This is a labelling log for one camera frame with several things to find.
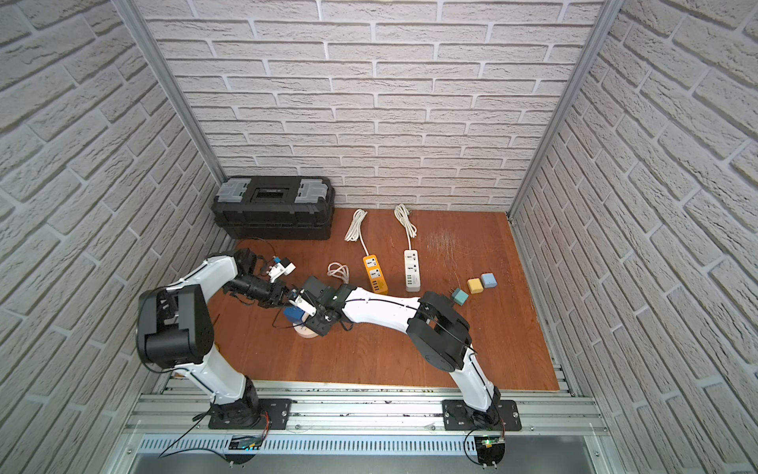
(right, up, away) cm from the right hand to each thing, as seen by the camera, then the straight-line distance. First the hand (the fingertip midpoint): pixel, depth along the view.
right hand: (322, 313), depth 87 cm
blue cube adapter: (-7, +1, -4) cm, 8 cm away
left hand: (-7, +4, -1) cm, 8 cm away
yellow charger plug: (+49, +7, +11) cm, 51 cm away
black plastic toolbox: (-19, +33, +11) cm, 40 cm away
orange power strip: (+16, +9, +11) cm, 21 cm away
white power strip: (+28, +11, +13) cm, 33 cm away
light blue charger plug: (+54, +9, +11) cm, 56 cm away
